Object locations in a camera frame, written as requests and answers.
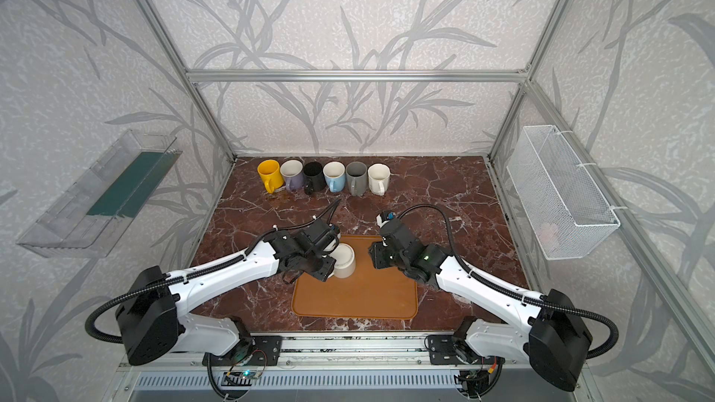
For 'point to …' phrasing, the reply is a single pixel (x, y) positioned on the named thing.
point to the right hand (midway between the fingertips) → (373, 240)
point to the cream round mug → (345, 261)
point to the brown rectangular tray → (370, 293)
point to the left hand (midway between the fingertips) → (332, 260)
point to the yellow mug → (270, 173)
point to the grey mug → (357, 172)
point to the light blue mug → (334, 173)
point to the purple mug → (292, 171)
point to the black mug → (313, 177)
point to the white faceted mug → (379, 178)
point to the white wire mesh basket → (564, 211)
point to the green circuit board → (249, 374)
